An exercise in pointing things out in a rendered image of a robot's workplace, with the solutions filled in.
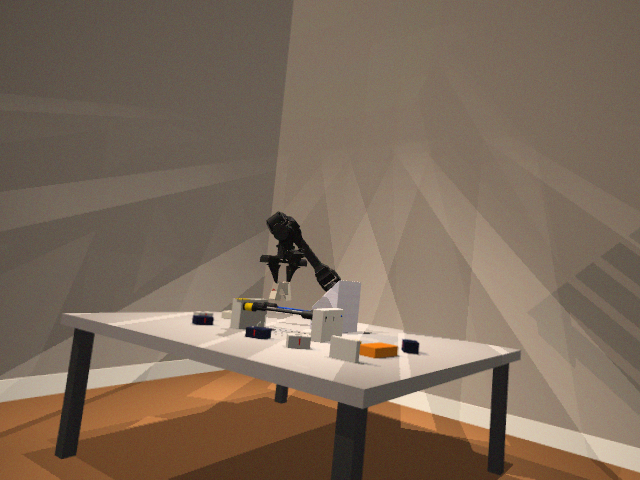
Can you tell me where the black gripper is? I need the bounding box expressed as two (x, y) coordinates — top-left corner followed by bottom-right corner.
(260, 242), (307, 283)

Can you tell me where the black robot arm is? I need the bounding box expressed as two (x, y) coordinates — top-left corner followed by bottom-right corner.
(266, 211), (341, 292)

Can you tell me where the orange rectangular block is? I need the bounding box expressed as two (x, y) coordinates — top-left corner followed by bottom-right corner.
(359, 342), (398, 358)

